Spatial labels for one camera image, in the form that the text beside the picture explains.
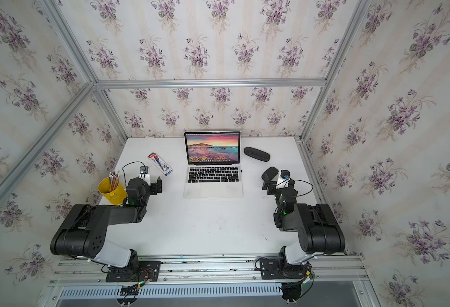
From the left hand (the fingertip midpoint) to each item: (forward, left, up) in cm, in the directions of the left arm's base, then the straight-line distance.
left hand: (150, 177), depth 93 cm
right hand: (-1, -62, +5) cm, 63 cm away
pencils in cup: (-6, +13, +7) cm, 16 cm away
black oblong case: (+18, -56, -3) cm, 59 cm away
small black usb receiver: (+9, -46, -6) cm, 47 cm away
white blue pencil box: (+11, -3, -6) cm, 13 cm away
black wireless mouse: (+6, -61, -4) cm, 62 cm away
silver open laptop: (+10, -30, -6) cm, 33 cm away
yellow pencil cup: (-10, +13, 0) cm, 16 cm away
